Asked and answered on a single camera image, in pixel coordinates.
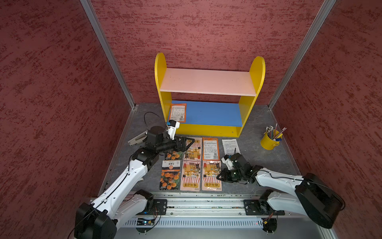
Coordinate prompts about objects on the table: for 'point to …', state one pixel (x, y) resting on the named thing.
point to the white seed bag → (229, 145)
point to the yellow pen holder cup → (269, 144)
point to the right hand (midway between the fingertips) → (218, 181)
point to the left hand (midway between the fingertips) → (188, 142)
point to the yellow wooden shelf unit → (217, 101)
